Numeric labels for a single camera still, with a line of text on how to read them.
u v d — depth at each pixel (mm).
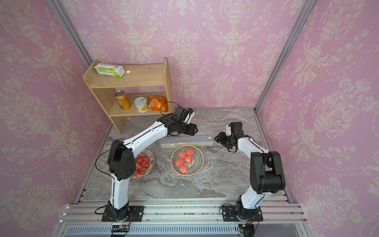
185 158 904
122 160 502
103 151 1012
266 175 467
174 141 945
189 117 727
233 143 697
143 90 1104
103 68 759
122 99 854
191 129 779
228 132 873
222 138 852
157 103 890
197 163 901
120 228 729
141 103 883
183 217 734
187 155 914
